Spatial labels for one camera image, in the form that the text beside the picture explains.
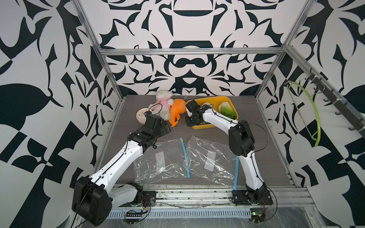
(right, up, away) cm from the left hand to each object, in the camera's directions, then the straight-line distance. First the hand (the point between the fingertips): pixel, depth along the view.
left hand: (160, 124), depth 82 cm
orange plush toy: (+9, +10, +22) cm, 26 cm away
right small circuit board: (+49, -43, -11) cm, 66 cm away
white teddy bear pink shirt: (-3, +10, +22) cm, 24 cm away
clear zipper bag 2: (+31, -22, +4) cm, 38 cm away
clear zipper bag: (+2, -22, +4) cm, 23 cm away
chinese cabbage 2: (+31, +13, +26) cm, 43 cm away
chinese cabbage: (+43, +10, +20) cm, 48 cm away
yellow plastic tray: (+38, +15, +33) cm, 52 cm away
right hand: (+17, +2, +17) cm, 24 cm away
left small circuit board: (-12, -44, -9) cm, 47 cm away
